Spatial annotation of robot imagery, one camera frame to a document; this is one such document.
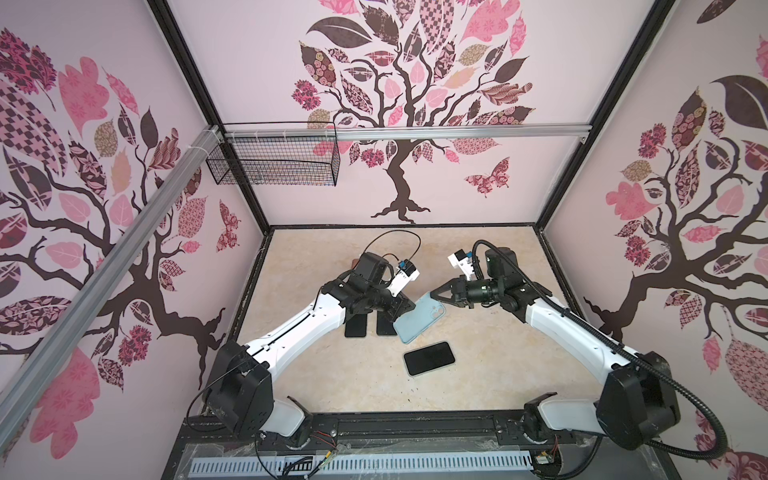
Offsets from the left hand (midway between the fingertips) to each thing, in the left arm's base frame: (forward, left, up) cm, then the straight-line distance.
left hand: (410, 309), depth 78 cm
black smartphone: (-7, -6, -17) cm, 19 cm away
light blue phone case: (-2, -4, +1) cm, 4 cm away
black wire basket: (+48, +42, +17) cm, 66 cm away
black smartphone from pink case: (+3, +16, -17) cm, 23 cm away
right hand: (+2, -6, +5) cm, 8 cm away
